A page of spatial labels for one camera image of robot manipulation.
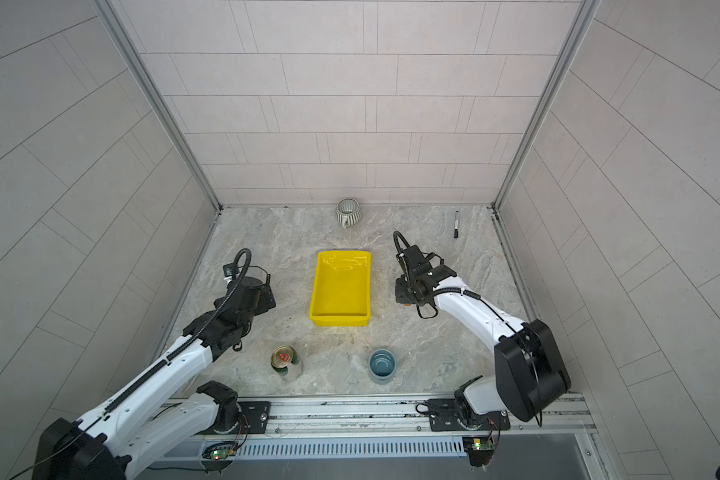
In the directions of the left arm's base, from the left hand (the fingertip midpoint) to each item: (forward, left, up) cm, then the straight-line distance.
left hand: (263, 288), depth 83 cm
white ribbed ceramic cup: (+32, -22, -4) cm, 39 cm away
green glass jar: (-19, -9, +1) cm, 21 cm away
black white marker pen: (+33, -62, -10) cm, 71 cm away
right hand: (0, -39, -3) cm, 39 cm away
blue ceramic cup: (-17, -33, -9) cm, 39 cm away
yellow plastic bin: (+4, -21, -9) cm, 23 cm away
